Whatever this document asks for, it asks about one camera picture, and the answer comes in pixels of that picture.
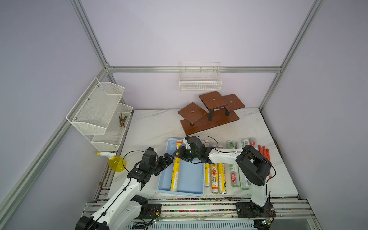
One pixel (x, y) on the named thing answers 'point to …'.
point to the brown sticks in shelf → (121, 120)
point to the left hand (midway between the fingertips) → (169, 162)
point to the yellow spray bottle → (116, 163)
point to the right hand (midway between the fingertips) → (175, 157)
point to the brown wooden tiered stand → (218, 109)
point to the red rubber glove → (265, 151)
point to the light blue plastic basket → (191, 176)
